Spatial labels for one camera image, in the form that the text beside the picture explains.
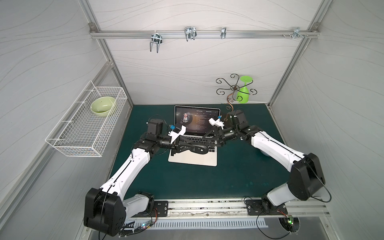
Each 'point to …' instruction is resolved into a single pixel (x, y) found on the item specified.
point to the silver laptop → (198, 122)
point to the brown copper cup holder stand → (234, 87)
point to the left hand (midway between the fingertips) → (192, 146)
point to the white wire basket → (85, 126)
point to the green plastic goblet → (243, 94)
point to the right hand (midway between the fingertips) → (204, 141)
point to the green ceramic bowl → (102, 106)
